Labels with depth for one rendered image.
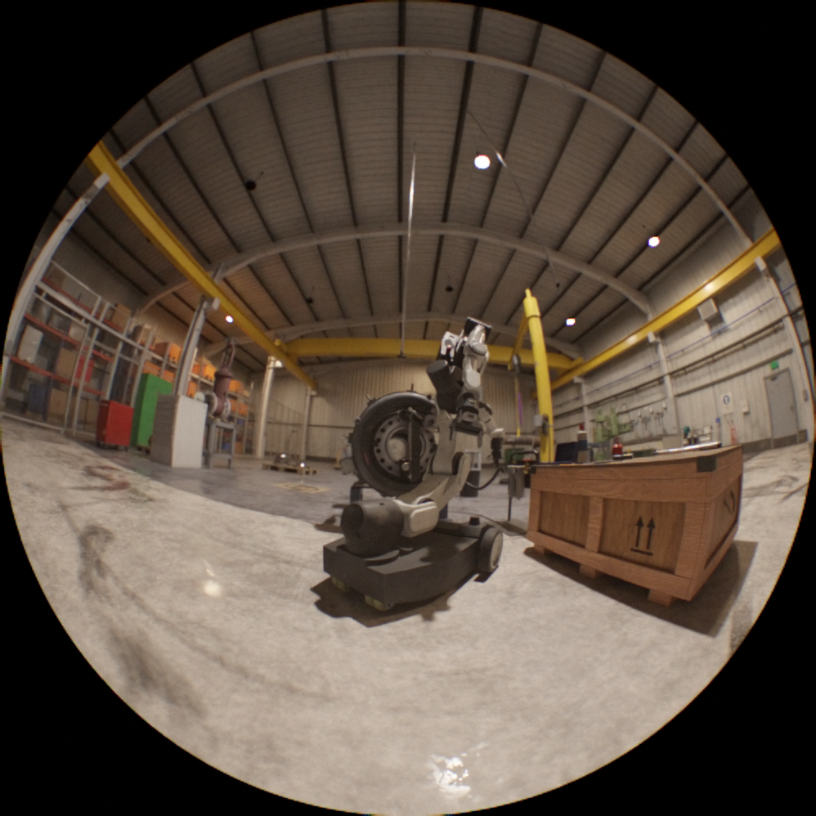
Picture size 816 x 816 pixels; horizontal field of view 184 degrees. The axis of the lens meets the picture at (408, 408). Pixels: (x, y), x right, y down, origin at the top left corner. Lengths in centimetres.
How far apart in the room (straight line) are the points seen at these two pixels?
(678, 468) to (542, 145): 851
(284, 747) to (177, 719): 19
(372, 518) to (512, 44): 872
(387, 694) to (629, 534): 87
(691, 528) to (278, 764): 102
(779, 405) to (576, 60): 1039
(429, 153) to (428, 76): 254
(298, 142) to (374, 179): 266
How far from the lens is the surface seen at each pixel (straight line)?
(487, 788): 53
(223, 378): 568
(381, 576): 76
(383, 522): 80
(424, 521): 94
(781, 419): 1068
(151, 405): 810
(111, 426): 573
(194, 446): 493
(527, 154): 886
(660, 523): 98
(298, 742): 56
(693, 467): 89
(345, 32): 793
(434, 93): 803
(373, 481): 170
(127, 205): 832
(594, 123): 903
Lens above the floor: 50
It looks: 12 degrees up
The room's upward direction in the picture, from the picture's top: 2 degrees clockwise
